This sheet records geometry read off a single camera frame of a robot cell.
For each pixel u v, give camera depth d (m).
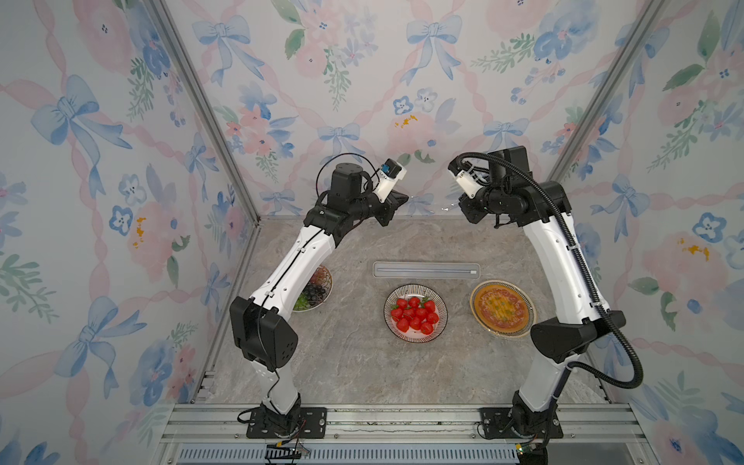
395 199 0.66
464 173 0.61
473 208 0.65
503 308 0.93
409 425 0.75
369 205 0.65
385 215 0.66
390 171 0.62
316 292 0.95
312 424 0.74
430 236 1.15
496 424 0.73
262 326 0.44
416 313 0.90
